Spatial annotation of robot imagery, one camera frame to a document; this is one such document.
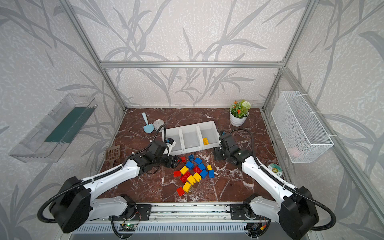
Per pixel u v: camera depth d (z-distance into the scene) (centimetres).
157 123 105
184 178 84
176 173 86
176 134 99
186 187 80
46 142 63
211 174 85
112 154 94
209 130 107
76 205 40
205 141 98
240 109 99
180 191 81
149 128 108
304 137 61
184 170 86
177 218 73
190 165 87
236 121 105
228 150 62
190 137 100
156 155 65
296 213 39
